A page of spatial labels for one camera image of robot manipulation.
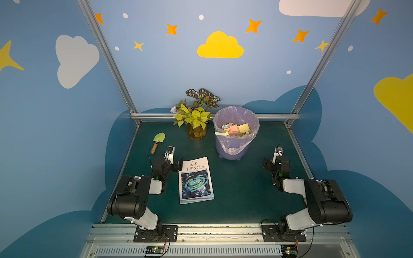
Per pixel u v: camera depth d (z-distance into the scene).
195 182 0.91
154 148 1.04
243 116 0.93
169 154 0.80
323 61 0.88
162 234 0.71
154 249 0.72
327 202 0.46
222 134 0.79
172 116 0.95
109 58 0.85
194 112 0.91
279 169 0.73
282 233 0.68
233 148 0.82
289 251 0.72
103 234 0.77
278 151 0.82
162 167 0.70
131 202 0.45
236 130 0.98
